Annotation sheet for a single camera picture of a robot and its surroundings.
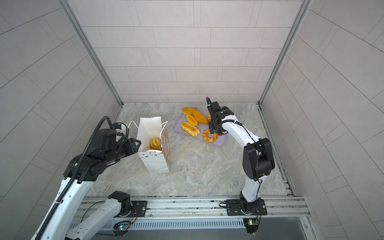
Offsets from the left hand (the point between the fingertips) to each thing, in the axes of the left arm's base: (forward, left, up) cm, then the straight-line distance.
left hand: (143, 141), depth 68 cm
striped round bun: (+10, 0, -16) cm, 19 cm away
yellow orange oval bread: (+28, -20, -21) cm, 41 cm away
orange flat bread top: (+36, -18, -20) cm, 45 cm away
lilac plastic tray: (+32, -13, -24) cm, 42 cm away
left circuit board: (-30, +7, -20) cm, 37 cm away
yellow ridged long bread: (+20, -20, -20) cm, 35 cm away
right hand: (+17, -35, -15) cm, 42 cm away
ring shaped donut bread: (+18, -29, -22) cm, 41 cm away
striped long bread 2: (+7, 0, -18) cm, 19 cm away
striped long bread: (+31, -32, -22) cm, 50 cm away
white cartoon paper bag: (-6, -5, -9) cm, 12 cm away
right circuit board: (-29, -50, -24) cm, 63 cm away
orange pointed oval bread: (+32, -26, -23) cm, 47 cm away
